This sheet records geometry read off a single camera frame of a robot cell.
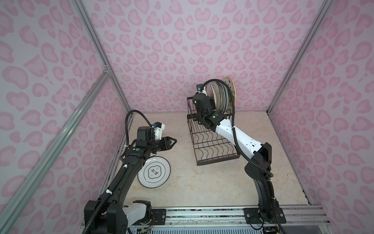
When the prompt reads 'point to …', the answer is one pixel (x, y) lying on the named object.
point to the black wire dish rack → (211, 146)
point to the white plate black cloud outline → (155, 172)
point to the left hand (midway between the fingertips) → (174, 139)
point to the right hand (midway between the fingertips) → (207, 94)
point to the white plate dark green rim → (226, 97)
